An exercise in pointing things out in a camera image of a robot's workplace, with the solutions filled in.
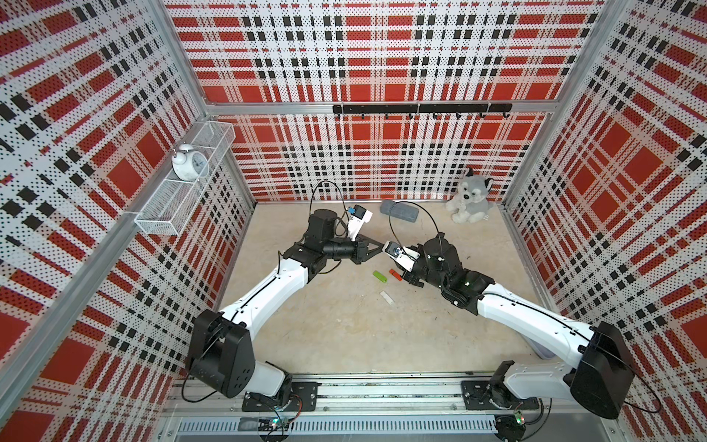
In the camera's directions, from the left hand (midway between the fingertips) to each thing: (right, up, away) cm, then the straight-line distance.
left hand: (387, 247), depth 75 cm
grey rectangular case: (+8, +13, +43) cm, 46 cm away
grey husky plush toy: (+34, +15, +30) cm, 48 cm away
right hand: (+4, -1, +3) cm, 5 cm away
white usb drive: (+3, -19, +16) cm, 26 cm away
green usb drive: (0, -12, +23) cm, 26 cm away
